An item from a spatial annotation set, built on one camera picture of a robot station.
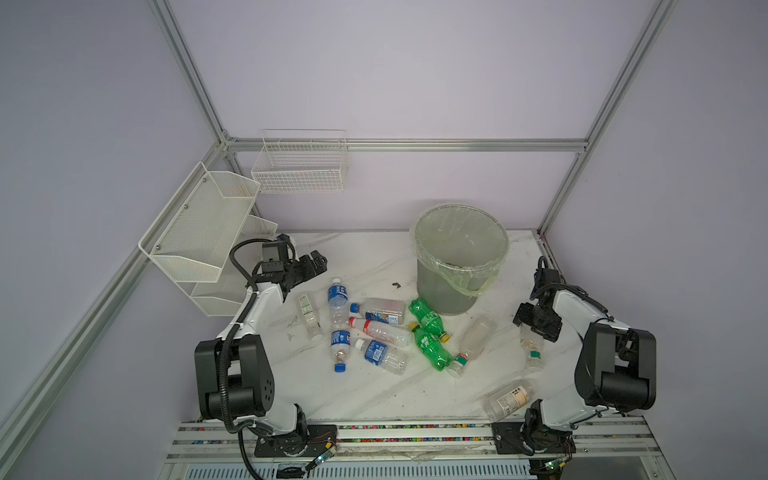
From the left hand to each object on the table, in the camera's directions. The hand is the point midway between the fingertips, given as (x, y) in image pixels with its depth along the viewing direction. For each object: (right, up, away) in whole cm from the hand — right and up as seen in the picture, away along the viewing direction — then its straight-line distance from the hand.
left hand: (313, 268), depth 90 cm
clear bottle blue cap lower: (+9, -23, -2) cm, 24 cm away
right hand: (+66, -18, +1) cm, 68 cm away
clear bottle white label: (0, -18, +1) cm, 18 cm away
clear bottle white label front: (+53, -33, -15) cm, 64 cm away
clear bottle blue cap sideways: (+23, -14, +6) cm, 27 cm away
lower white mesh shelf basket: (-18, -7, -17) cm, 25 cm away
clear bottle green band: (+67, -23, -2) cm, 71 cm away
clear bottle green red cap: (+52, -22, +4) cm, 57 cm away
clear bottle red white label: (+27, -20, -4) cm, 33 cm away
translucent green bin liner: (+47, +10, +5) cm, 49 cm away
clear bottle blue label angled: (+22, -24, -8) cm, 34 cm away
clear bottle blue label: (+6, -13, +8) cm, 16 cm away
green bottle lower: (+36, -23, -5) cm, 43 cm away
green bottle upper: (+36, -16, 0) cm, 39 cm away
